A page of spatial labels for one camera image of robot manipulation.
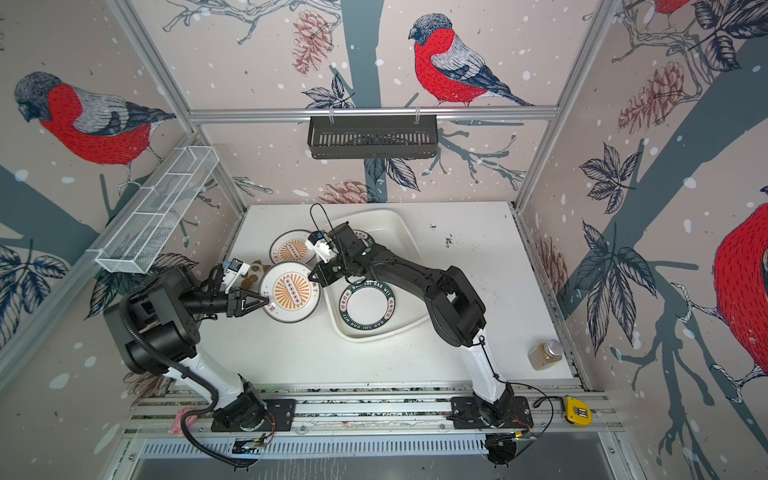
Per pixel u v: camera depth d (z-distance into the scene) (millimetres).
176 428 698
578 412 723
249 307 778
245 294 766
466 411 730
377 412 748
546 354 747
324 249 795
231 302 728
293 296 835
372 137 1062
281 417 732
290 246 1096
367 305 927
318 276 762
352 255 704
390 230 1109
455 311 523
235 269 769
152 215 762
